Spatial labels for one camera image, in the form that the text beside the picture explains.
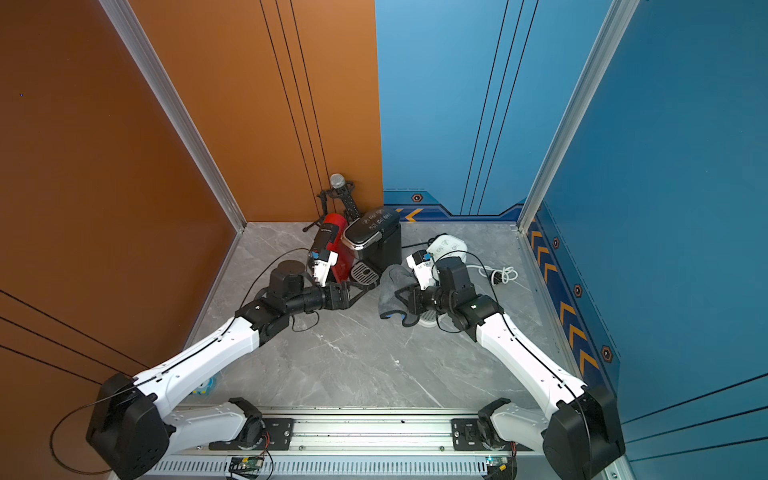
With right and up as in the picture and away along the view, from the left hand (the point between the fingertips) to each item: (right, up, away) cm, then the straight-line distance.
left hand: (359, 286), depth 76 cm
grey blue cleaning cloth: (+8, +2, 0) cm, 9 cm away
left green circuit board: (-27, -43, -4) cm, 51 cm away
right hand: (+10, -2, +1) cm, 10 cm away
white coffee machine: (+24, +10, +7) cm, 27 cm away
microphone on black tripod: (-8, +30, +24) cm, 39 cm away
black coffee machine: (+3, +12, +12) cm, 17 cm away
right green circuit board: (+34, -42, -6) cm, 54 cm away
